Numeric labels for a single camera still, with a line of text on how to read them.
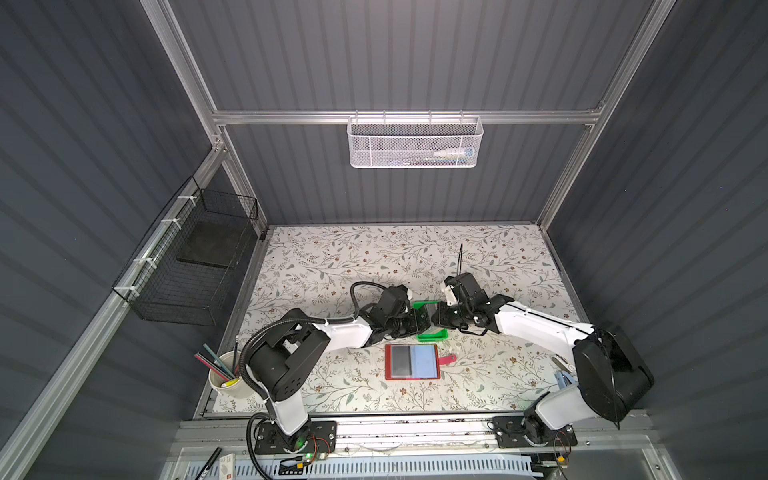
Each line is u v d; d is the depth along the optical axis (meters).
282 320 0.50
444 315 0.79
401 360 0.85
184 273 0.74
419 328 0.79
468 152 0.91
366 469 0.77
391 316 0.73
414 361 0.85
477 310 0.68
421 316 0.92
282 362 0.47
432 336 0.91
